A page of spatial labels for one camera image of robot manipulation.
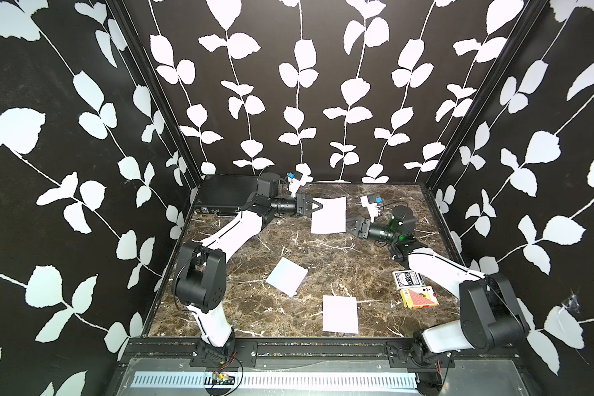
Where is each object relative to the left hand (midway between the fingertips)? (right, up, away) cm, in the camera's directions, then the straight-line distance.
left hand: (323, 205), depth 78 cm
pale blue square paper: (-13, -27, +13) cm, 33 cm away
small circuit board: (-30, -51, -7) cm, 60 cm away
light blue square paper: (+3, -4, 0) cm, 5 cm away
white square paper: (+6, -37, +4) cm, 38 cm away
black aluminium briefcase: (-45, +6, +41) cm, 62 cm away
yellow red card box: (+34, -33, +7) cm, 48 cm away
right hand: (+5, -6, 0) cm, 8 cm away
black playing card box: (+32, -27, +10) cm, 43 cm away
